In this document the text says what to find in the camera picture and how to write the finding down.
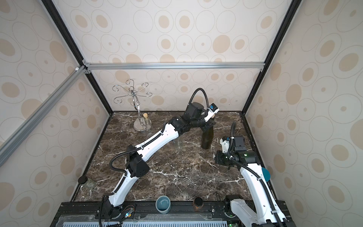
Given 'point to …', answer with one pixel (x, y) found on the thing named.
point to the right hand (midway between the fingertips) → (220, 158)
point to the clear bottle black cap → (178, 146)
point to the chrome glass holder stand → (139, 124)
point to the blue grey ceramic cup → (163, 204)
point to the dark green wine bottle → (207, 138)
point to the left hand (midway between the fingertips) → (219, 119)
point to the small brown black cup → (198, 203)
